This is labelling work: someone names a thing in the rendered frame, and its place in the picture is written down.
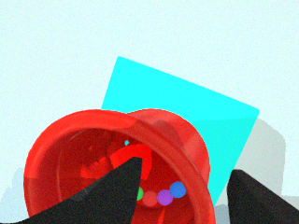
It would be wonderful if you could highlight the red translucent cup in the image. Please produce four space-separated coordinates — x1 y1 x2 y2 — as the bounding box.
23 107 216 224

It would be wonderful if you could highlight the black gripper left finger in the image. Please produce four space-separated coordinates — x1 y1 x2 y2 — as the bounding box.
11 157 143 224

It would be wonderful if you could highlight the purple marble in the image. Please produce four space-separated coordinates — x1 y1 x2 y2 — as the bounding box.
158 190 173 205

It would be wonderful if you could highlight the blue marble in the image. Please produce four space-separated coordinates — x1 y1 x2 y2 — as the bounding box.
169 182 187 198

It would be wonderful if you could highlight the red marble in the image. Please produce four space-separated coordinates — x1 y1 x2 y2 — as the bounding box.
142 191 158 206

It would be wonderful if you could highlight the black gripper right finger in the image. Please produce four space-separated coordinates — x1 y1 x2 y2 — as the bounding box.
227 169 299 224

